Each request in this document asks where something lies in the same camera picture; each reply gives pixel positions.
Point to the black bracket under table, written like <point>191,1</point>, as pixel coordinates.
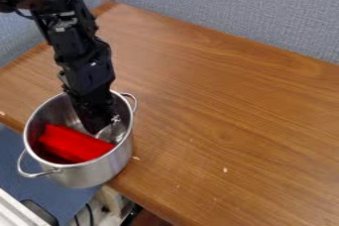
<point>131,215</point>

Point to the white ribbed panel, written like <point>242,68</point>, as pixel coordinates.
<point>15,214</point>

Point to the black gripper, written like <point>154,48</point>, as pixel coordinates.
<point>87,76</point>

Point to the red block object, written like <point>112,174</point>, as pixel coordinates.
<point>72,145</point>

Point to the silver metal pot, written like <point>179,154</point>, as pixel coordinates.
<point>36,162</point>

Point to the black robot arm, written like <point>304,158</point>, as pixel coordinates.
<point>64,21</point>

